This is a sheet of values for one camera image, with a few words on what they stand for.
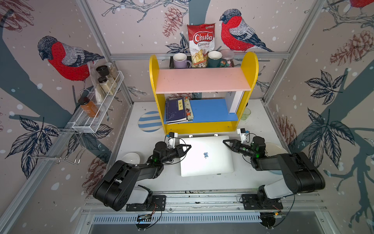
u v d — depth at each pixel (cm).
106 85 76
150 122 107
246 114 110
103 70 78
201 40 78
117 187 42
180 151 77
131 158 87
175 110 93
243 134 81
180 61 81
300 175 44
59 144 56
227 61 84
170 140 78
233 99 84
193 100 123
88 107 66
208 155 81
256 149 71
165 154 71
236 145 78
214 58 80
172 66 91
